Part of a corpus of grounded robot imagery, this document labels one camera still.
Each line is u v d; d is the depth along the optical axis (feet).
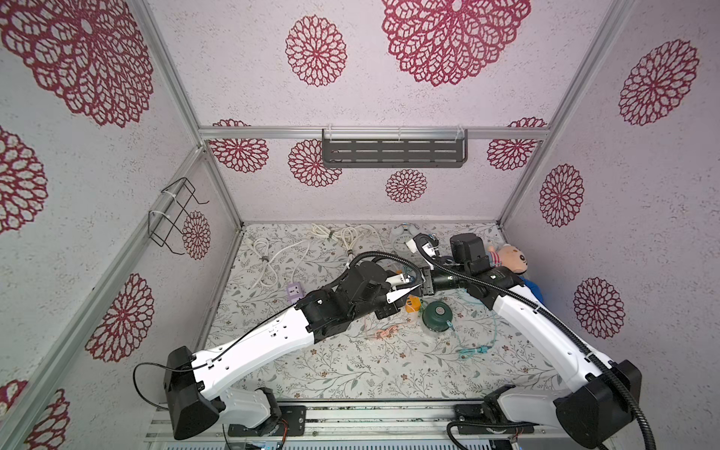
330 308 1.62
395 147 3.11
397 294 1.88
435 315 2.72
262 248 3.71
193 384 1.27
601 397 1.26
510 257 3.23
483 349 2.78
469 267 1.88
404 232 3.39
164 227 2.50
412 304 3.08
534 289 3.39
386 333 2.86
